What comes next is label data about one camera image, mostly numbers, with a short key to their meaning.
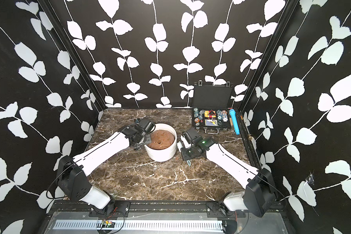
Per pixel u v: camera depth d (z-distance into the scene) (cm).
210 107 118
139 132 59
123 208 74
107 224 70
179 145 83
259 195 40
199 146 56
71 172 41
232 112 115
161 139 88
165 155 84
